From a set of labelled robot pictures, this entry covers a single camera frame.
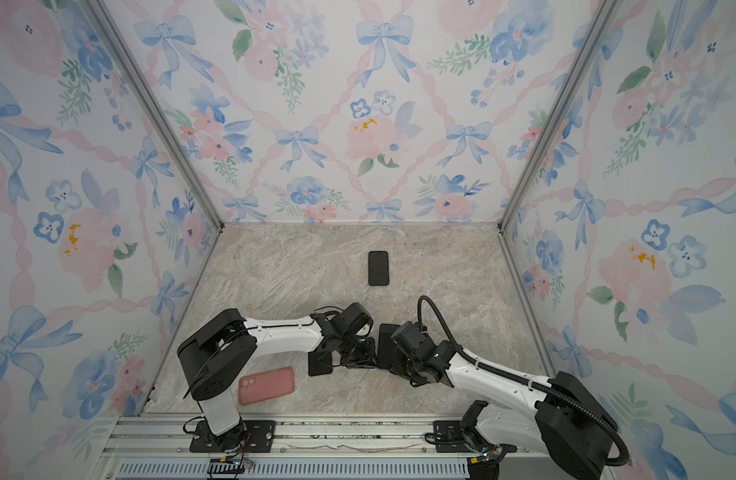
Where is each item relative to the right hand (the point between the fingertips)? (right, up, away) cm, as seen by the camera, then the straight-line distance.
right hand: (390, 365), depth 83 cm
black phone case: (-3, +26, +23) cm, 35 cm away
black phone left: (-20, 0, +2) cm, 20 cm away
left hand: (-2, 0, -1) cm, 2 cm away
